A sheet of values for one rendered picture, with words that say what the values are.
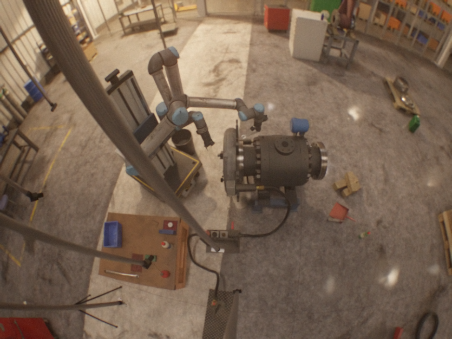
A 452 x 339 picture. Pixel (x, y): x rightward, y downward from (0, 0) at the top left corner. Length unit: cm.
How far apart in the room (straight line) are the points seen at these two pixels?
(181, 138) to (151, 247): 171
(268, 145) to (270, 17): 519
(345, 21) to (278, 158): 417
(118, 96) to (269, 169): 156
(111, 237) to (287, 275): 216
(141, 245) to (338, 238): 245
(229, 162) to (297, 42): 402
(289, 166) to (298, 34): 378
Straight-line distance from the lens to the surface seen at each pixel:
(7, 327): 371
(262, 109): 167
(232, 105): 169
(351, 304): 299
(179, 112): 135
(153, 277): 226
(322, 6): 848
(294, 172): 208
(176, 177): 262
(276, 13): 671
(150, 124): 203
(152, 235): 230
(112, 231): 258
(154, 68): 154
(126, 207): 315
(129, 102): 189
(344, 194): 302
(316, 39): 534
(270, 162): 200
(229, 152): 190
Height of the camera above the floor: 254
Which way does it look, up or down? 61 degrees down
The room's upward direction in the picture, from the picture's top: 8 degrees counter-clockwise
